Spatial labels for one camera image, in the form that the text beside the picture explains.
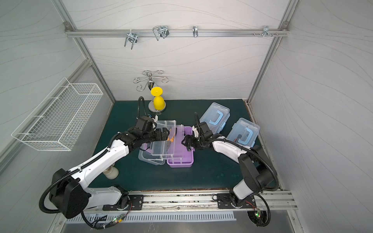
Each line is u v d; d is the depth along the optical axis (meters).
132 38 0.79
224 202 0.73
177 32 0.81
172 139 0.86
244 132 0.90
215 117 0.96
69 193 0.39
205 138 0.70
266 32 0.77
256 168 0.45
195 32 0.78
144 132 0.61
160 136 0.72
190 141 0.78
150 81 0.95
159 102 0.96
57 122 0.69
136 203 0.74
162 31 0.77
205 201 0.75
